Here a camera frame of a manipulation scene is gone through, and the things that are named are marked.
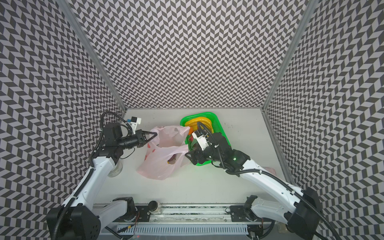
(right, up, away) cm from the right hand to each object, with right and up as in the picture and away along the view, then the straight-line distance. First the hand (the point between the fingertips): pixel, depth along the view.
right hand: (192, 154), depth 72 cm
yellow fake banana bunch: (-1, +15, +24) cm, 28 cm away
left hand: (-18, +9, +2) cm, 20 cm away
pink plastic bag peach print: (-10, +4, -10) cm, 15 cm away
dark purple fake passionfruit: (-8, 0, -7) cm, 11 cm away
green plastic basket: (+16, +12, +31) cm, 37 cm away
